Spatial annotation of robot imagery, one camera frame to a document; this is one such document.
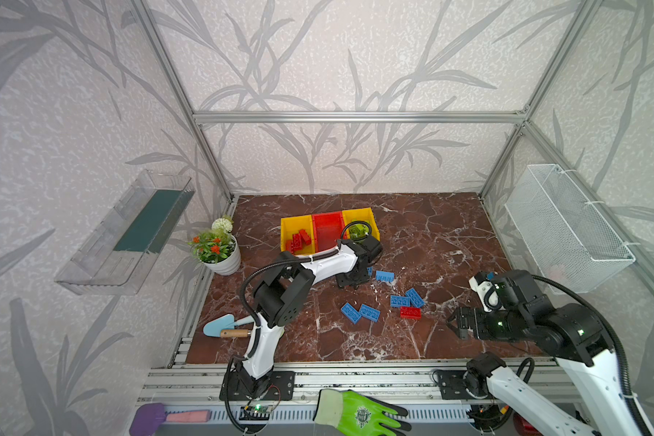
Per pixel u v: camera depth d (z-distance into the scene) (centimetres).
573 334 39
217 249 85
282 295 51
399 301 89
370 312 86
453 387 73
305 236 102
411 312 86
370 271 94
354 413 69
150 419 69
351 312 87
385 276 94
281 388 73
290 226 110
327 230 109
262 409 71
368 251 77
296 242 101
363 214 110
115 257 63
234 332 80
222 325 85
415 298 89
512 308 48
